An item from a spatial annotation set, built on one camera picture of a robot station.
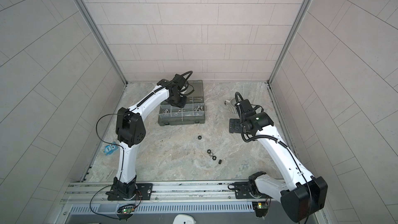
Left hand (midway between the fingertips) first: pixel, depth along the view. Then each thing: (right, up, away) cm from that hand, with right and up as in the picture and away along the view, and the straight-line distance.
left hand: (186, 102), depth 93 cm
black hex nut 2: (+16, -29, -12) cm, 35 cm away
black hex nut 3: (+19, -30, -13) cm, 38 cm away
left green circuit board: (-21, -44, -29) cm, 56 cm away
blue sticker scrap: (-41, -25, -10) cm, 49 cm away
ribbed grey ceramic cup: (+27, -2, +3) cm, 28 cm away
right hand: (+28, -12, -16) cm, 34 cm away
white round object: (+3, -46, -30) cm, 55 cm away
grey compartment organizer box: (+4, -6, +4) cm, 8 cm away
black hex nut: (+13, -26, -8) cm, 31 cm away
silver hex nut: (+15, -27, -10) cm, 33 cm away
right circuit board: (+36, -46, -25) cm, 63 cm away
